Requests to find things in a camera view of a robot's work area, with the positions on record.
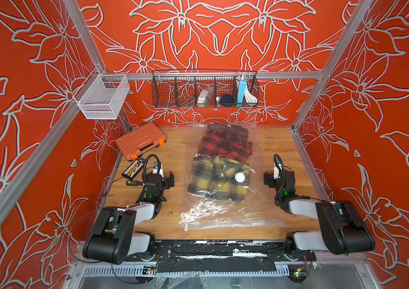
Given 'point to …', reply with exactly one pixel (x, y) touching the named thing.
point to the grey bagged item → (204, 96)
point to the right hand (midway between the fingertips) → (274, 169)
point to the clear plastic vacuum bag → (199, 212)
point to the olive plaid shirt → (219, 178)
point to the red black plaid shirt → (227, 141)
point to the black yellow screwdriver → (134, 183)
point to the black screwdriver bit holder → (134, 167)
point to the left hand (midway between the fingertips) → (161, 171)
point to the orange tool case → (140, 140)
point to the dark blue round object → (227, 100)
